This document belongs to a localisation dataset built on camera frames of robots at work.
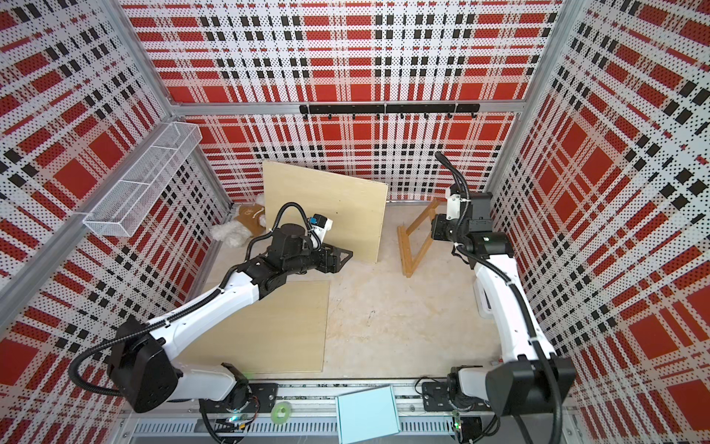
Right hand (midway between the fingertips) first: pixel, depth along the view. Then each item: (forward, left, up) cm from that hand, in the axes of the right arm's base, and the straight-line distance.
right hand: (437, 222), depth 77 cm
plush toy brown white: (+19, +66, -20) cm, 72 cm away
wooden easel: (+8, +8, -17) cm, 21 cm away
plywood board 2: (+12, +24, -6) cm, 27 cm away
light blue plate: (-43, +20, -23) cm, 53 cm away
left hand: (-6, +26, -6) cm, 27 cm away
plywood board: (-22, +46, -26) cm, 57 cm away
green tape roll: (-43, +43, -27) cm, 66 cm away
